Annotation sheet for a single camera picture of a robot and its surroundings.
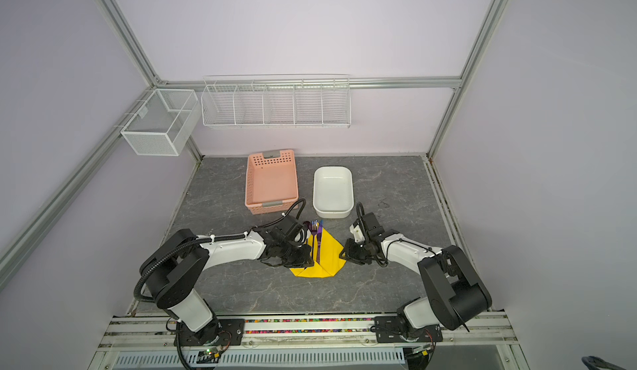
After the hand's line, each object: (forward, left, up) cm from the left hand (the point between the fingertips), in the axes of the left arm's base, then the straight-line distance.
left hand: (313, 267), depth 84 cm
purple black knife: (+12, -2, -2) cm, 13 cm away
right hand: (+3, -11, -2) cm, 11 cm away
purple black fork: (+15, 0, -2) cm, 16 cm away
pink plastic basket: (+38, +18, +1) cm, 41 cm away
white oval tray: (+31, -9, -1) cm, 32 cm away
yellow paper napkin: (+2, -6, -2) cm, 7 cm away
